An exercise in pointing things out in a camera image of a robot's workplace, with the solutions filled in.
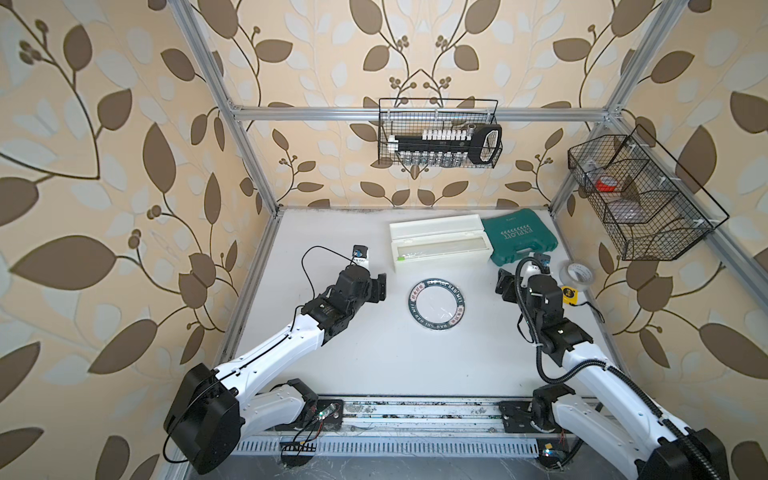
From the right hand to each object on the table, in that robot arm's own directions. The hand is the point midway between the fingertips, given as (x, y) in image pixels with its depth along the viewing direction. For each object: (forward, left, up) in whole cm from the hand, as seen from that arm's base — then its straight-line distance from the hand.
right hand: (513, 274), depth 82 cm
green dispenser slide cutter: (+13, +31, -8) cm, 34 cm away
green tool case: (+23, -12, -11) cm, 28 cm away
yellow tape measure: (0, -22, -14) cm, 26 cm away
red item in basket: (+18, -26, +15) cm, 35 cm away
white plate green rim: (-1, +20, -15) cm, 25 cm away
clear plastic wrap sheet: (0, +20, -15) cm, 25 cm away
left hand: (+1, +40, +2) cm, 40 cm away
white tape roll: (+9, -29, -17) cm, 35 cm away
